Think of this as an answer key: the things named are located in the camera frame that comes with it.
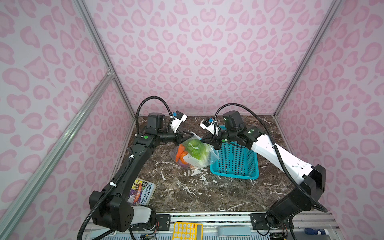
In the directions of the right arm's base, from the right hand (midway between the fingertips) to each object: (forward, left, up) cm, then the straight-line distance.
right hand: (204, 137), depth 72 cm
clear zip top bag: (-5, +6, -15) cm, 17 cm away
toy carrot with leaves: (+1, +13, -17) cm, 21 cm away
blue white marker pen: (-34, -49, -26) cm, 65 cm away
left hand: (+1, +6, +3) cm, 7 cm away
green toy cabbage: (-2, +3, -7) cm, 8 cm away
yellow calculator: (-35, +7, -26) cm, 44 cm away
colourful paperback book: (-19, +33, -25) cm, 46 cm away
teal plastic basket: (+3, -21, -28) cm, 35 cm away
